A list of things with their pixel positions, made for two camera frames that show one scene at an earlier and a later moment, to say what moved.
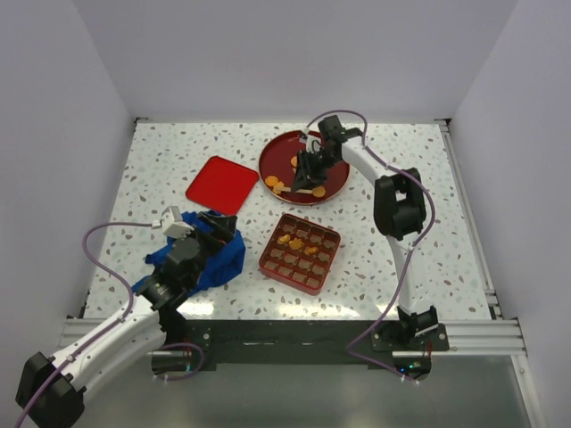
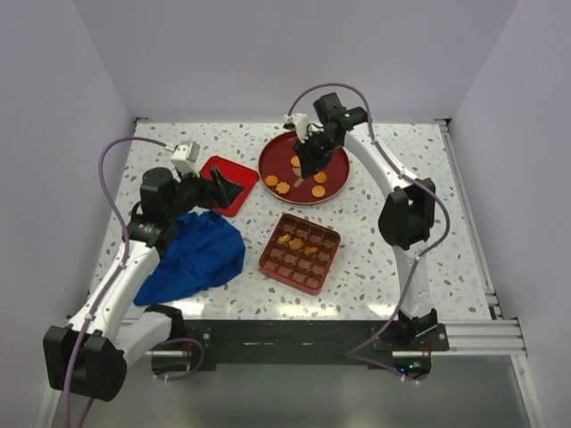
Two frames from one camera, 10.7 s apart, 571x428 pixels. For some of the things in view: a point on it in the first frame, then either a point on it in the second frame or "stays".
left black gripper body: x=209 y=242 → x=193 y=192
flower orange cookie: x=310 y=251 stays
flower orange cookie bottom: x=284 y=239 stays
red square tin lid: x=222 y=185 stays
